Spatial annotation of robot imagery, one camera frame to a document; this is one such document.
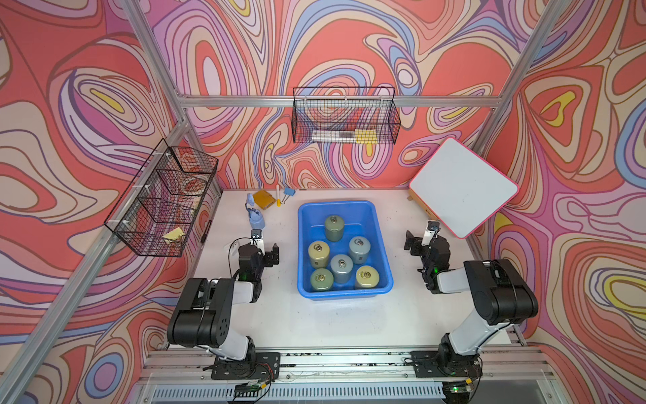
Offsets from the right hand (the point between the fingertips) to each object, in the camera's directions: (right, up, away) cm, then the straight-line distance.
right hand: (421, 237), depth 96 cm
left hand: (-60, -2, -2) cm, 60 cm away
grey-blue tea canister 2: (-32, -9, -11) cm, 35 cm away
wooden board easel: (+3, +17, +16) cm, 23 cm away
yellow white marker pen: (-59, +17, +20) cm, 65 cm away
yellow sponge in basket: (-81, +3, -24) cm, 85 cm away
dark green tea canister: (-33, +4, +1) cm, 34 cm away
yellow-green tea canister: (-23, -12, -14) cm, 30 cm away
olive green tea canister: (-39, -4, -7) cm, 40 cm away
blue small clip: (-55, +20, +24) cm, 63 cm away
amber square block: (-66, +16, +19) cm, 71 cm away
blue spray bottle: (-66, +7, +5) cm, 66 cm away
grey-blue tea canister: (-25, -3, -5) cm, 25 cm away
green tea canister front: (-38, -13, -14) cm, 43 cm away
